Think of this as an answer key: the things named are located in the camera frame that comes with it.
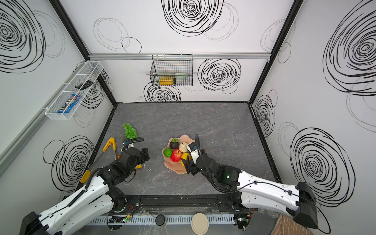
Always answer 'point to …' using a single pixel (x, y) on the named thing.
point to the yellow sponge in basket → (166, 81)
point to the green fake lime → (167, 152)
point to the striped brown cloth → (285, 225)
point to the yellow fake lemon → (184, 156)
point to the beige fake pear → (183, 147)
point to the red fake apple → (176, 155)
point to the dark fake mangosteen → (175, 144)
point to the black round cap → (160, 220)
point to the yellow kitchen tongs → (86, 175)
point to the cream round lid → (199, 223)
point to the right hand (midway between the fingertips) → (187, 155)
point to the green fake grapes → (130, 131)
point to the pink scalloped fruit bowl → (176, 167)
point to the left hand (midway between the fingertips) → (143, 151)
